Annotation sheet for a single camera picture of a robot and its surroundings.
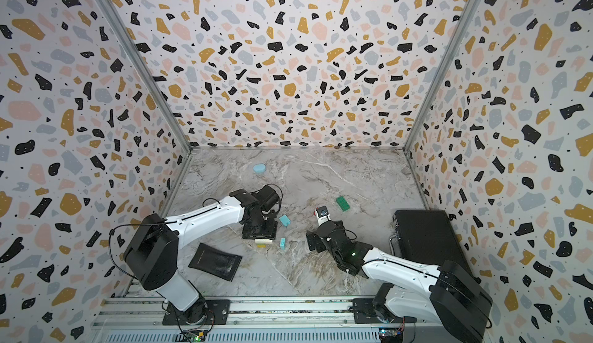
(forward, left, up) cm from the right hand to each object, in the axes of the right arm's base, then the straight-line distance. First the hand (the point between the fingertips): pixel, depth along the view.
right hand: (318, 228), depth 84 cm
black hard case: (-1, -40, -3) cm, 40 cm away
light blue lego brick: (+6, +14, -7) cm, 17 cm away
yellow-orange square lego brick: (-4, +22, -7) cm, 23 cm away
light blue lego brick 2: (-4, +13, -5) cm, 15 cm away
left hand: (-3, +17, -2) cm, 18 cm away
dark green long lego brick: (+16, -10, -7) cm, 20 cm away
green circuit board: (-32, +37, -8) cm, 50 cm away
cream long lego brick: (-4, +20, -2) cm, 21 cm away
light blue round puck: (+35, +29, -7) cm, 46 cm away
